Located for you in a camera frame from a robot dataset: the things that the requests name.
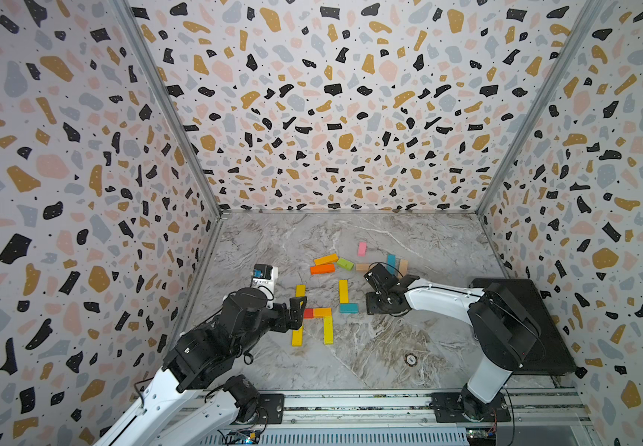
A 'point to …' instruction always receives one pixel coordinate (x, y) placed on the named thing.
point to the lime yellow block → (328, 332)
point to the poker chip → (411, 360)
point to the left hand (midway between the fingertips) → (294, 297)
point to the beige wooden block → (404, 267)
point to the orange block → (322, 268)
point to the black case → (557, 358)
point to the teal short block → (348, 308)
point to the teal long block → (391, 260)
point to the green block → (342, 262)
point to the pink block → (361, 249)
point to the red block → (308, 313)
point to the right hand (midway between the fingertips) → (373, 305)
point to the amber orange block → (325, 260)
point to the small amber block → (321, 312)
